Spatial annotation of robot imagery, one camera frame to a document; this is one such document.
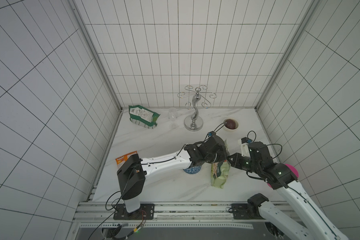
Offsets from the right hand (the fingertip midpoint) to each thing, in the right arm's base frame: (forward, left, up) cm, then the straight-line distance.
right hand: (221, 158), depth 73 cm
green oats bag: (-6, +1, -3) cm, 6 cm away
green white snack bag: (+31, +49, -7) cm, 59 cm away
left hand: (0, -2, 0) cm, 2 cm away
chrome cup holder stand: (+36, +13, -17) cm, 42 cm away
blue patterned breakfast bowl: (0, +14, -16) cm, 21 cm away
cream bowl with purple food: (+32, -13, -13) cm, 36 cm away
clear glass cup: (+32, +29, -3) cm, 43 cm away
